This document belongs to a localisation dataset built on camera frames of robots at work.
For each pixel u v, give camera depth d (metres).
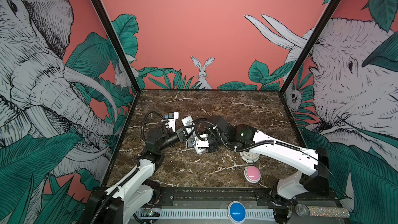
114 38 0.90
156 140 0.58
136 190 0.49
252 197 0.75
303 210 0.67
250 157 0.82
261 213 0.70
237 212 0.69
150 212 0.70
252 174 0.80
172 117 0.67
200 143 0.57
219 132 0.50
